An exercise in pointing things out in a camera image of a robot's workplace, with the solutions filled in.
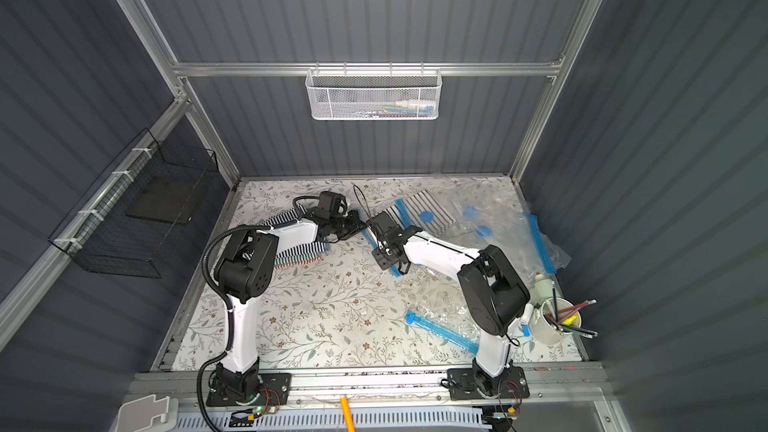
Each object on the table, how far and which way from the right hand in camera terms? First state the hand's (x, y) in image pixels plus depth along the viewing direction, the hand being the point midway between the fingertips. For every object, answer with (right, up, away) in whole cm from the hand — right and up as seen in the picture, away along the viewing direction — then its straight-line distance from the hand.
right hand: (390, 252), depth 92 cm
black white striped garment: (+12, +13, +18) cm, 25 cm away
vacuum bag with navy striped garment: (+43, +7, +14) cm, 46 cm away
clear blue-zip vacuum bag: (+17, -19, -7) cm, 27 cm away
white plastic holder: (-53, -32, -27) cm, 68 cm away
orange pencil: (-10, -35, -22) cm, 43 cm away
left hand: (-5, +7, +7) cm, 11 cm away
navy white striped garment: (-22, +8, -23) cm, 32 cm away
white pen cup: (+42, -15, -15) cm, 48 cm away
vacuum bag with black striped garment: (+22, +16, +20) cm, 34 cm away
